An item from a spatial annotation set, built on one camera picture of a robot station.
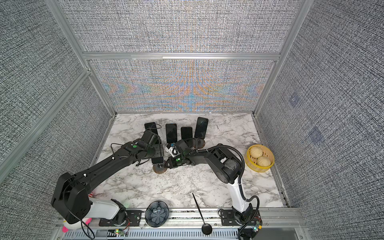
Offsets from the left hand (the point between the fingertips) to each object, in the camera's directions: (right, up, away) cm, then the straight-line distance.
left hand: (161, 150), depth 85 cm
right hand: (0, -9, +5) cm, 10 cm away
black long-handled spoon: (+24, -35, -14) cm, 45 cm away
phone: (-2, -6, +1) cm, 6 cm away
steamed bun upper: (+56, -2, +7) cm, 57 cm away
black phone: (+23, +12, +10) cm, 28 cm away
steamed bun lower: (+59, -7, +1) cm, 59 cm away
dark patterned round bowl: (0, -30, -10) cm, 32 cm away
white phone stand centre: (+7, -1, +2) cm, 7 cm away
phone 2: (+14, +10, +5) cm, 18 cm away
